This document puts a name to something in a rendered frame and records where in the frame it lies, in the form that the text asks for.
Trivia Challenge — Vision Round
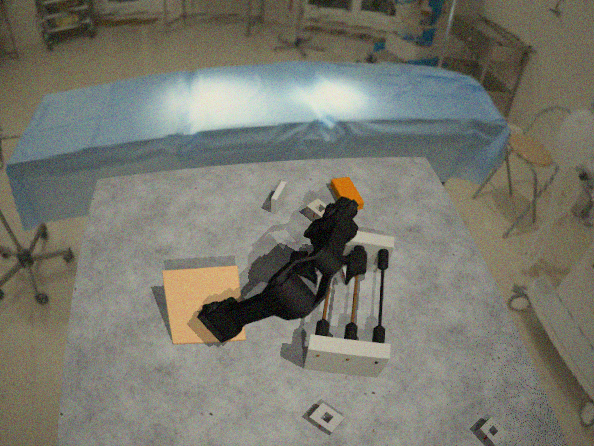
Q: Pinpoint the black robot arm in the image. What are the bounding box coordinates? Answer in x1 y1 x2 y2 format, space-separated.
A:
197 196 359 343

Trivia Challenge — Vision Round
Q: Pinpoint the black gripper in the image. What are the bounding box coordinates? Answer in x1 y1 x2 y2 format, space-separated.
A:
289 250 367 285

